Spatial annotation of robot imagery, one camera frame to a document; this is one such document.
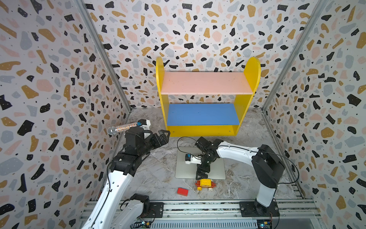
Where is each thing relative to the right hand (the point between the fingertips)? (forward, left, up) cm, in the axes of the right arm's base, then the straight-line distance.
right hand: (197, 171), depth 85 cm
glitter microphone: (+14, +47, +20) cm, 54 cm away
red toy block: (-11, +8, -2) cm, 14 cm away
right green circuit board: (-24, -34, -5) cm, 42 cm away
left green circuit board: (-26, +28, -5) cm, 39 cm away
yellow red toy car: (-8, -5, +2) cm, 9 cm away
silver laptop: (+1, +8, -3) cm, 8 cm away
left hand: (+8, +17, +26) cm, 32 cm away
